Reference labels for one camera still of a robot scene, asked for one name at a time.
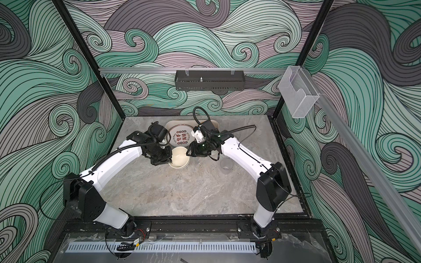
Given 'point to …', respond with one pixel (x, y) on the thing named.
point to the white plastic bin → (192, 123)
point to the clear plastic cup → (226, 165)
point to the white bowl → (180, 159)
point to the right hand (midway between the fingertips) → (189, 154)
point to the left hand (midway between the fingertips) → (173, 159)
